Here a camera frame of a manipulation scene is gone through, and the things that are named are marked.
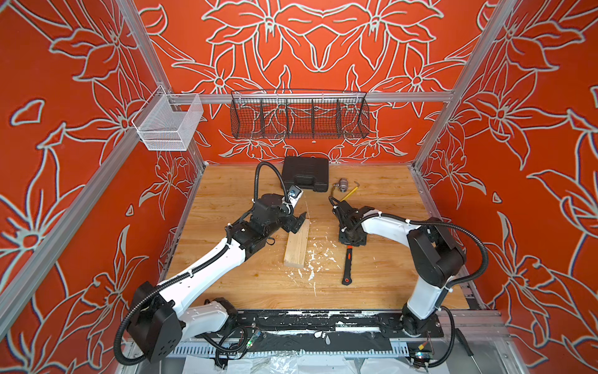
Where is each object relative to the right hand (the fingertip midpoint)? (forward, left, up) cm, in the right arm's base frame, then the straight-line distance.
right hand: (346, 239), depth 93 cm
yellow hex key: (+23, -5, +1) cm, 24 cm away
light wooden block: (-5, +20, +3) cm, 21 cm away
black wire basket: (+42, +20, +31) cm, 56 cm away
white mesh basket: (+28, +72, +33) cm, 84 cm away
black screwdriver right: (-33, -32, -1) cm, 46 cm away
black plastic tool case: (+32, +14, +6) cm, 35 cm away
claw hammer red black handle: (-16, +2, +1) cm, 17 cm away
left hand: (+2, +21, +22) cm, 30 cm away
